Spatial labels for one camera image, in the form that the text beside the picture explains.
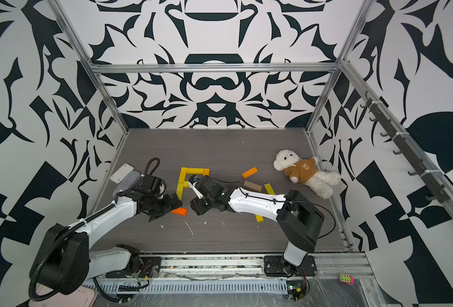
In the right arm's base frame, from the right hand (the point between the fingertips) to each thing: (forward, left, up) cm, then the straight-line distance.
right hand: (194, 200), depth 83 cm
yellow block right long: (-5, -28, -8) cm, 30 cm away
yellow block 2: (+20, +3, -8) cm, 22 cm away
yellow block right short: (+9, -35, -8) cm, 37 cm away
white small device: (+18, +40, -6) cm, 45 cm away
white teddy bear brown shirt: (+15, -52, -2) cm, 54 cm away
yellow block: (+17, +9, -7) cm, 21 cm away
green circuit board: (-30, -39, -10) cm, 50 cm away
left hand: (+1, +11, -5) cm, 12 cm away
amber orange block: (+19, -3, -8) cm, 21 cm away
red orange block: (-3, +6, -2) cm, 7 cm away
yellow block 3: (+9, +9, -7) cm, 14 cm away
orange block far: (+20, -26, -9) cm, 33 cm away
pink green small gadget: (-28, -57, -6) cm, 63 cm away
